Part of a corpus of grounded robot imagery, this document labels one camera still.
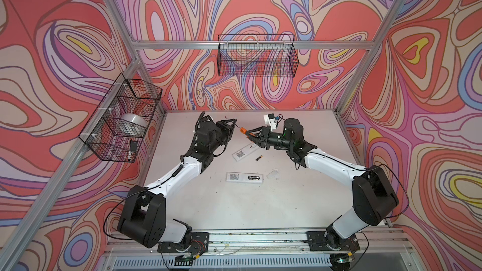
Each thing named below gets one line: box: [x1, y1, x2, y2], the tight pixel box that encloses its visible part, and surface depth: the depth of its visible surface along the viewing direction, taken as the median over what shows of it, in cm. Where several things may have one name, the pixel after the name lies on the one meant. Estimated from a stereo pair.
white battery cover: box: [266, 168, 280, 181], surface depth 93 cm
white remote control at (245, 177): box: [225, 171, 265, 185], surface depth 91 cm
